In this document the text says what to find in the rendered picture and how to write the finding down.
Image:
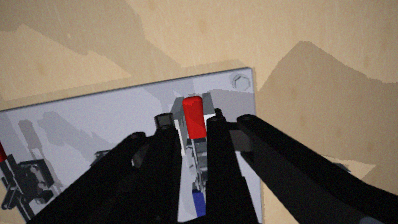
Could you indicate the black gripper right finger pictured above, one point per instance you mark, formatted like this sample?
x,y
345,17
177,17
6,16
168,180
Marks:
x,y
313,189

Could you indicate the blue rectangular block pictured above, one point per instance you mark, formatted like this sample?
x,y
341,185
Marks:
x,y
199,201

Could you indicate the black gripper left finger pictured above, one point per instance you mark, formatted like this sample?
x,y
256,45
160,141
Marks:
x,y
152,195

